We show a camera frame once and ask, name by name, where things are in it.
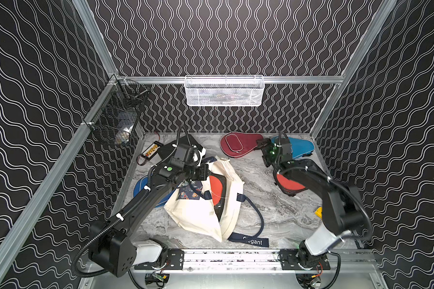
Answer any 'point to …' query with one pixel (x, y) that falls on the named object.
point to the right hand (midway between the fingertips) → (258, 146)
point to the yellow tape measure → (319, 212)
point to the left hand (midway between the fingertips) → (210, 169)
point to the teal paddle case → (299, 146)
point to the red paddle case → (236, 144)
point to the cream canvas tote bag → (201, 212)
